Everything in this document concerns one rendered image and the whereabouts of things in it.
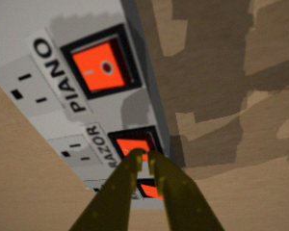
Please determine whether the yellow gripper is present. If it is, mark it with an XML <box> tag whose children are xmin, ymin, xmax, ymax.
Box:
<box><xmin>68</xmin><ymin>147</ymin><xmax>224</xmax><ymax>231</ymax></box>

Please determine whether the white power strip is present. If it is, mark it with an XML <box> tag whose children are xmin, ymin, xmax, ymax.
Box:
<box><xmin>0</xmin><ymin>0</ymin><xmax>177</xmax><ymax>210</ymax></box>

